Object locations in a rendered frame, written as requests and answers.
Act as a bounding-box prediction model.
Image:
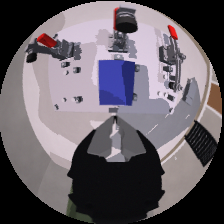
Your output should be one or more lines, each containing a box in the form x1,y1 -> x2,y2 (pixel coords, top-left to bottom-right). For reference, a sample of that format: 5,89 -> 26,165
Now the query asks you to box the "toggle clamp with red handle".
24,33 -> 74,63
159,25 -> 186,94

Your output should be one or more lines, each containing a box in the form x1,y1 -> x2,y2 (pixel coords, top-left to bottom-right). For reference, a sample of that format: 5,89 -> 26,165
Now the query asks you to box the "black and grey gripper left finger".
67,115 -> 115,179

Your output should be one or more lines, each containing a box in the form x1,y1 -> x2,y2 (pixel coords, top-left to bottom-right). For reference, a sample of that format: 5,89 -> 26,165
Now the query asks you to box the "blue plate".
99,60 -> 135,106

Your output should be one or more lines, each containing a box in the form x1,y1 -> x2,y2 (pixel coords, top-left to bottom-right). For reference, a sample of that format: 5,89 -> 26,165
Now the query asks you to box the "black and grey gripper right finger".
115,115 -> 165,176

